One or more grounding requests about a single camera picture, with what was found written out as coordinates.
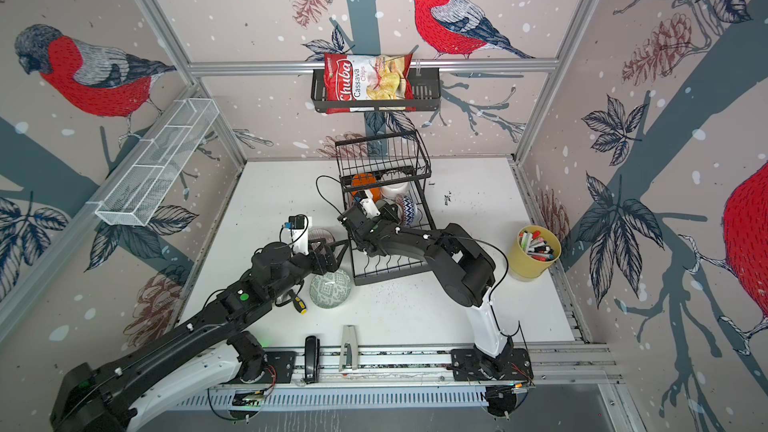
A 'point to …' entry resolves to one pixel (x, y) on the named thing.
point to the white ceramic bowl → (390, 192)
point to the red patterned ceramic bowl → (408, 210)
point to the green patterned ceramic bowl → (330, 290)
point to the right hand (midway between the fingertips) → (391, 212)
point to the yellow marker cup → (535, 250)
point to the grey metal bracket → (349, 336)
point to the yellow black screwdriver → (300, 305)
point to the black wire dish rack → (396, 169)
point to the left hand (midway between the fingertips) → (336, 243)
